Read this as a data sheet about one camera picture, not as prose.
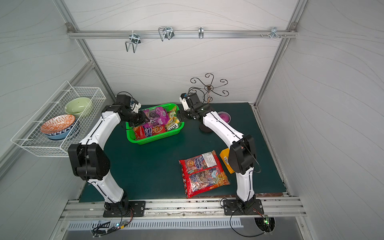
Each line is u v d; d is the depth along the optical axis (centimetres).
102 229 69
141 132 98
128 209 69
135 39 78
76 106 73
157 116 101
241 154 49
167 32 76
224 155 87
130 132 94
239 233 64
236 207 70
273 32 77
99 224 71
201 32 80
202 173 82
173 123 100
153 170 92
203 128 62
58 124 63
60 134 57
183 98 77
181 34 78
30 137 56
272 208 75
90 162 47
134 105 75
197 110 64
